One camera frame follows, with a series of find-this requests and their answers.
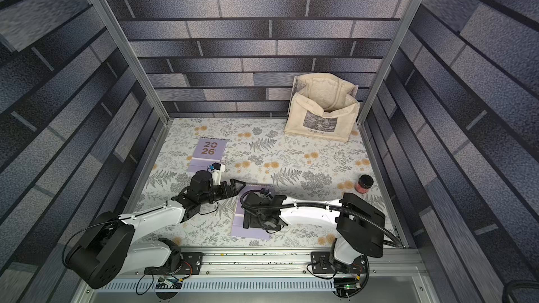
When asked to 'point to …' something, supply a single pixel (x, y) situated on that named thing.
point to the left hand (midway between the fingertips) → (240, 185)
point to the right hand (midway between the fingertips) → (252, 223)
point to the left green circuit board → (167, 283)
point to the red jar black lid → (364, 184)
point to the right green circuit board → (347, 283)
